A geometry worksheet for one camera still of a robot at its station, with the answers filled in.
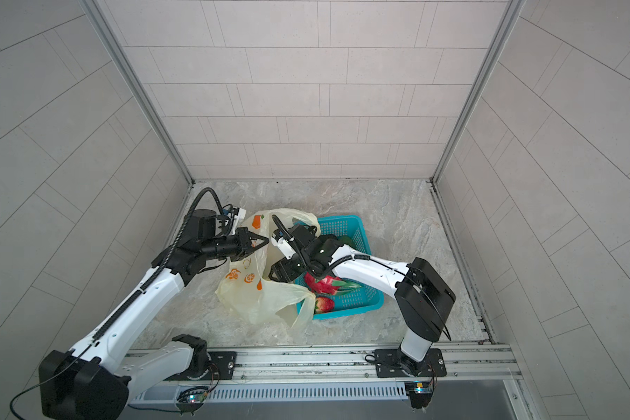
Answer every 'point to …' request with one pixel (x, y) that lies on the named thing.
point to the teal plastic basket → (366, 297)
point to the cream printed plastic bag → (248, 292)
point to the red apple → (324, 304)
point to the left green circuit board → (192, 399)
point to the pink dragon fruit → (329, 284)
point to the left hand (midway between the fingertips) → (272, 240)
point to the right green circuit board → (420, 393)
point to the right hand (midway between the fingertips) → (281, 269)
